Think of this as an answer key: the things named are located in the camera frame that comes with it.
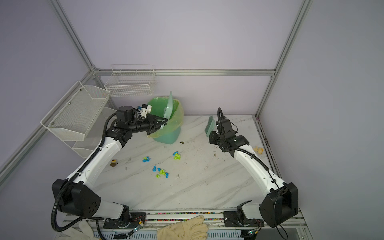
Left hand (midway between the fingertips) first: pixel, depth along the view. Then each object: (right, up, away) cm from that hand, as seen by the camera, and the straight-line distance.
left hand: (166, 121), depth 72 cm
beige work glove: (+13, -52, -1) cm, 54 cm away
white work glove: (-40, -53, -2) cm, 66 cm away
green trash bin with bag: (-2, -7, +21) cm, 22 cm away
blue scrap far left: (-18, -23, +23) cm, 38 cm away
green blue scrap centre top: (+2, -21, +23) cm, 32 cm away
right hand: (+23, -7, +9) cm, 25 cm away
